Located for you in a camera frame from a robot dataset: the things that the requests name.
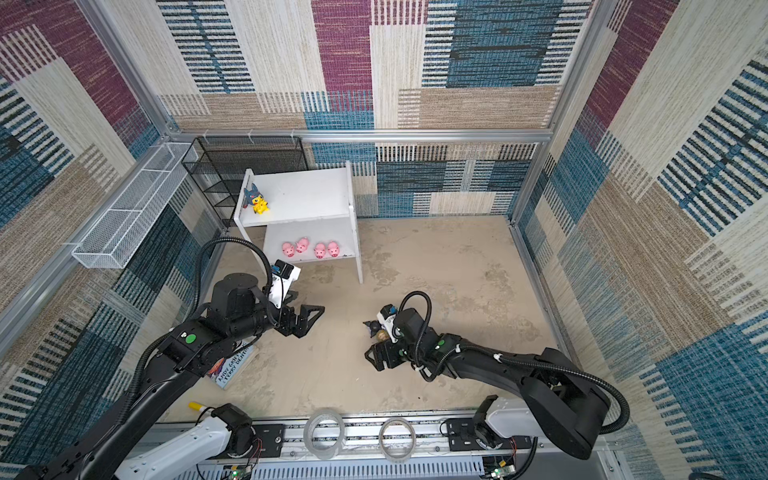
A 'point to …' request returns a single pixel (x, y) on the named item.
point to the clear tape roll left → (316, 416)
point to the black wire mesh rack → (219, 164)
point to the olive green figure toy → (382, 335)
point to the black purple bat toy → (374, 326)
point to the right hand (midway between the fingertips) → (382, 353)
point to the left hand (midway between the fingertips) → (309, 297)
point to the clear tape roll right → (381, 443)
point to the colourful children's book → (223, 371)
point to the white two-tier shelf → (311, 215)
